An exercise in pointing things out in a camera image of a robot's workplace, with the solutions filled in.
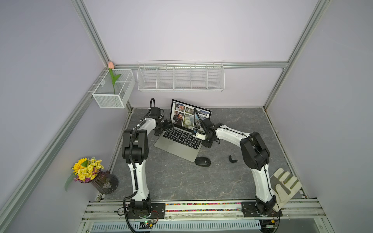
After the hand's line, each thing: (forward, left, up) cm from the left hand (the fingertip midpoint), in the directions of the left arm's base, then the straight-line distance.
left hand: (170, 128), depth 103 cm
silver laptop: (-9, -6, -2) cm, 11 cm away
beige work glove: (-45, -64, -3) cm, 78 cm away
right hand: (-10, -24, -3) cm, 27 cm away
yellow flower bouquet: (-35, +33, +20) cm, 52 cm away
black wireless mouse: (-27, -21, 0) cm, 34 cm away
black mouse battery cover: (-26, -39, -3) cm, 48 cm away
